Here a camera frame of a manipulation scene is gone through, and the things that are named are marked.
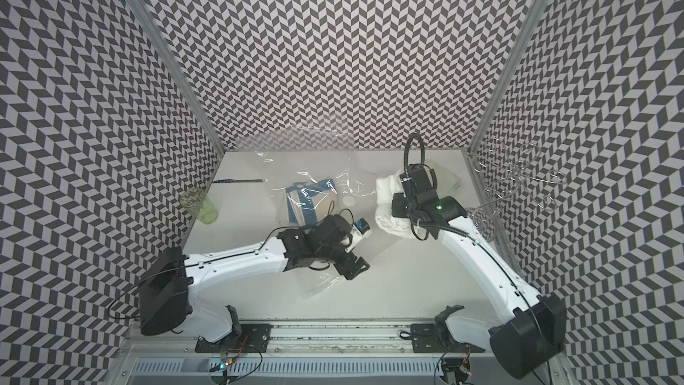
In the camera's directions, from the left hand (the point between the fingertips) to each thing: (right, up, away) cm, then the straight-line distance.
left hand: (357, 258), depth 77 cm
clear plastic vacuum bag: (-2, +25, +38) cm, 46 cm away
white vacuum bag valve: (-3, +15, +23) cm, 28 cm away
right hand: (+13, +15, +2) cm, 20 cm away
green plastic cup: (-64, +14, +28) cm, 71 cm away
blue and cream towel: (-18, +14, +19) cm, 30 cm away
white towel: (+9, +21, +2) cm, 23 cm away
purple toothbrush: (-52, +22, +30) cm, 64 cm away
